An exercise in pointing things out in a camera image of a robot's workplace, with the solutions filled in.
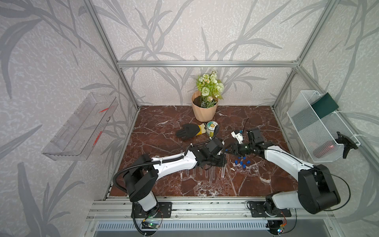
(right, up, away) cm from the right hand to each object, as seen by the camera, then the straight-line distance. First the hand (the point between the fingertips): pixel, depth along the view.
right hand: (225, 150), depth 83 cm
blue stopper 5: (+10, -6, +8) cm, 15 cm away
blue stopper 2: (+15, -8, +5) cm, 18 cm away
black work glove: (-23, +10, +19) cm, 31 cm away
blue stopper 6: (+14, -7, +8) cm, 17 cm away
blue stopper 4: (+8, -9, +6) cm, 13 cm away
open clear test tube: (-22, -14, +3) cm, 26 cm away
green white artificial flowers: (-8, +37, +10) cm, 39 cm away
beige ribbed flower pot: (-12, +21, +18) cm, 30 cm away
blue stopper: (+11, -9, +6) cm, 15 cm away
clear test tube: (-14, -13, +3) cm, 19 cm away
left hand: (+1, -6, -5) cm, 8 cm away
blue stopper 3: (+13, -11, +5) cm, 17 cm away
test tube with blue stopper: (-18, -13, +3) cm, 22 cm away
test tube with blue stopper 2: (-8, -13, +3) cm, 15 cm away
